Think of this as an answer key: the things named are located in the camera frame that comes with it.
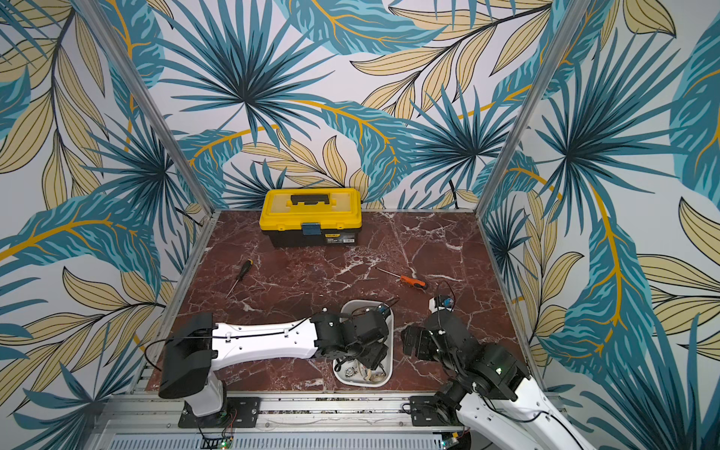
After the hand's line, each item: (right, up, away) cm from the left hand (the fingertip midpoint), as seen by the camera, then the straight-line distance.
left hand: (374, 353), depth 75 cm
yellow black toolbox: (-19, +38, +22) cm, 48 cm away
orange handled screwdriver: (+15, +16, +22) cm, 31 cm away
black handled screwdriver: (-45, +20, +25) cm, 55 cm away
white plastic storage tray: (+2, -7, +2) cm, 8 cm away
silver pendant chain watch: (-7, -7, +4) cm, 11 cm away
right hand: (+10, +6, -4) cm, 13 cm away
